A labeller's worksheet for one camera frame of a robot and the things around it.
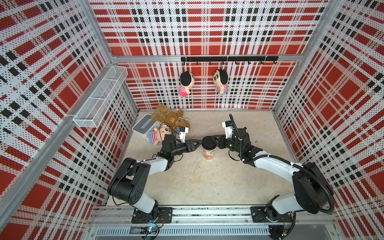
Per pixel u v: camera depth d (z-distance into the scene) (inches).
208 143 31.5
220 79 35.9
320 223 28.7
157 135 38.6
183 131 31.6
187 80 37.5
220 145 28.9
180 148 29.8
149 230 27.3
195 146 30.9
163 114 42.5
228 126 29.1
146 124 42.4
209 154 33.6
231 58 35.0
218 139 30.0
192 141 30.4
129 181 17.9
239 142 25.2
